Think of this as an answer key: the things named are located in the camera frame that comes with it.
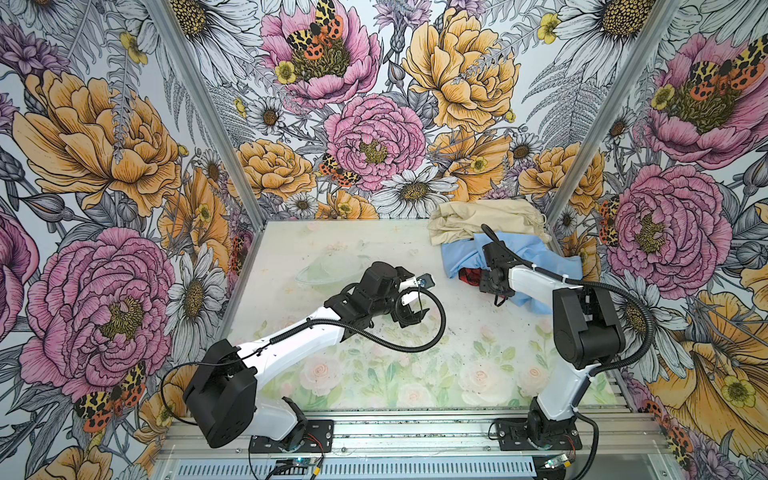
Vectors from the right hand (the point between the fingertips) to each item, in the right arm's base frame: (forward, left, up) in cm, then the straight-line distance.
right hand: (495, 292), depth 98 cm
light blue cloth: (+11, +8, +7) cm, 15 cm away
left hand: (-10, +27, +15) cm, 33 cm away
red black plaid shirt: (+7, +7, 0) cm, 10 cm away
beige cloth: (+29, +8, +5) cm, 31 cm away
